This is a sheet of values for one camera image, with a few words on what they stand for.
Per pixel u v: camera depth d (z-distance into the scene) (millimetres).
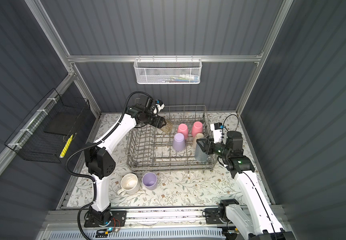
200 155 875
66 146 691
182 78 920
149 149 916
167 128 906
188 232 707
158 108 783
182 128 934
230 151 558
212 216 737
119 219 724
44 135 722
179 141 862
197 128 940
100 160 517
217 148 642
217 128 642
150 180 839
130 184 845
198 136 892
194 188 828
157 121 787
